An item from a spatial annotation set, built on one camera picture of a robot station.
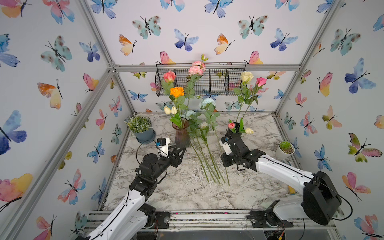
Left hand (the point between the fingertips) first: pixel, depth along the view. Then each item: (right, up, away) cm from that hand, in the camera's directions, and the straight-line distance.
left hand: (182, 147), depth 74 cm
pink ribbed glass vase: (-2, +5, +17) cm, 18 cm away
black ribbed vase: (+31, +5, +17) cm, 36 cm away
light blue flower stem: (+16, +17, +11) cm, 26 cm away
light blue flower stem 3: (+5, +15, +28) cm, 32 cm away
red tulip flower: (+24, +11, +1) cm, 26 cm away
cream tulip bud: (+33, +8, +1) cm, 34 cm away
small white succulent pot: (+60, -4, +16) cm, 62 cm away
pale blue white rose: (+12, +9, +33) cm, 36 cm away
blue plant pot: (-26, +3, +23) cm, 35 cm away
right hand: (+21, -7, +10) cm, 24 cm away
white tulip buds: (-9, +18, +7) cm, 22 cm away
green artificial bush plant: (-29, +12, +18) cm, 36 cm away
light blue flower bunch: (+18, -5, +26) cm, 31 cm away
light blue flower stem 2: (0, +17, +29) cm, 33 cm away
